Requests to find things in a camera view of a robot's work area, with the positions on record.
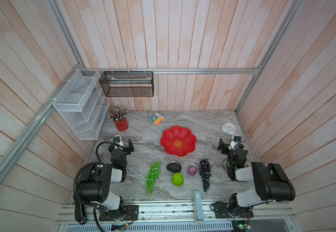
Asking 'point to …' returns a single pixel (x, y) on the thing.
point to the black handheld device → (80, 212)
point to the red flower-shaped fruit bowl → (178, 141)
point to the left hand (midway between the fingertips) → (123, 141)
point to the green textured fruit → (177, 179)
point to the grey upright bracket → (198, 209)
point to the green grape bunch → (153, 175)
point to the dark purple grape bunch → (204, 169)
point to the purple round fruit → (191, 170)
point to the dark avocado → (174, 167)
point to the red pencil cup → (122, 125)
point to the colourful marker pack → (156, 119)
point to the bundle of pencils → (118, 113)
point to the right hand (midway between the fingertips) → (228, 138)
